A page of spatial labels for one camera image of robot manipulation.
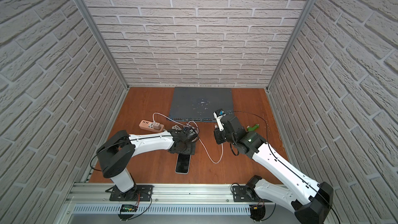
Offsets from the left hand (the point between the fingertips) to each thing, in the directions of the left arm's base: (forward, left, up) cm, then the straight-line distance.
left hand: (187, 147), depth 89 cm
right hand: (0, -14, +20) cm, 24 cm away
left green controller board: (-29, +27, -3) cm, 40 cm away
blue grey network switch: (+30, -6, +3) cm, 30 cm away
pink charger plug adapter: (+11, +19, +7) cm, 22 cm away
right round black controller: (-31, -34, -1) cm, 47 cm away
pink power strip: (+13, +25, +2) cm, 28 cm away
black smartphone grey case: (-9, +2, -1) cm, 9 cm away
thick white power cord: (+12, +8, +2) cm, 14 cm away
